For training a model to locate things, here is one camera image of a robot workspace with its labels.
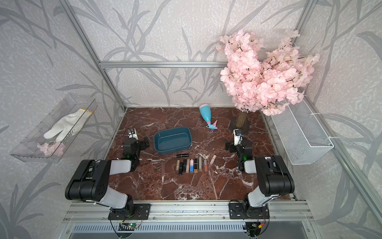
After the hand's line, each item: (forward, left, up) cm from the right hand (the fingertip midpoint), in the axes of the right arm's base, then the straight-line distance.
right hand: (233, 136), depth 94 cm
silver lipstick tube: (-15, +21, -5) cm, 27 cm away
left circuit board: (-46, +57, -8) cm, 73 cm away
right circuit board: (-47, -4, -9) cm, 48 cm away
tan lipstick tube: (-18, +29, -5) cm, 34 cm away
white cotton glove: (-10, +81, +27) cm, 86 cm away
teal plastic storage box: (+2, +40, -7) cm, 41 cm away
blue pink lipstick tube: (-16, +27, -6) cm, 32 cm away
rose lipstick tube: (-16, +18, -6) cm, 25 cm away
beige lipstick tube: (-16, +35, -6) cm, 39 cm away
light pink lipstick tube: (-13, +14, -6) cm, 20 cm away
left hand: (0, +61, +1) cm, 61 cm away
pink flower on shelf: (-22, +82, +27) cm, 89 cm away
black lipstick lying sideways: (-10, +32, -5) cm, 34 cm away
